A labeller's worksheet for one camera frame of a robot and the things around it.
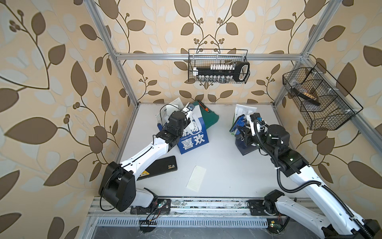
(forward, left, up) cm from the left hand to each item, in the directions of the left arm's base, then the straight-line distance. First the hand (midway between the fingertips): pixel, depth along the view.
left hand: (176, 108), depth 81 cm
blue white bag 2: (-7, -11, -16) cm, 21 cm away
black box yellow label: (-22, +11, -29) cm, 38 cm away
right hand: (-13, -32, +3) cm, 35 cm away
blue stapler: (-15, -31, +7) cm, 35 cm away
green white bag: (+4, -37, -5) cm, 38 cm away
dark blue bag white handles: (-13, -39, -20) cm, 45 cm away
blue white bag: (+2, +6, -4) cm, 8 cm away
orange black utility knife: (+23, -16, -22) cm, 35 cm away
